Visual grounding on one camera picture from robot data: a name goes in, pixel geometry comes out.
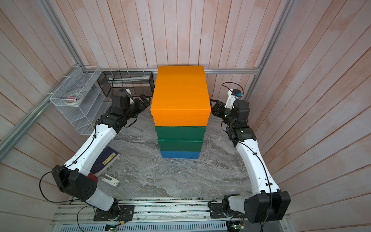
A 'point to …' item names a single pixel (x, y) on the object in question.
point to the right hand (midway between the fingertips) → (211, 100)
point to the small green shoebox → (180, 142)
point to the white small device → (110, 180)
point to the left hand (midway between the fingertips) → (147, 103)
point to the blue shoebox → (181, 154)
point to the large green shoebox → (180, 130)
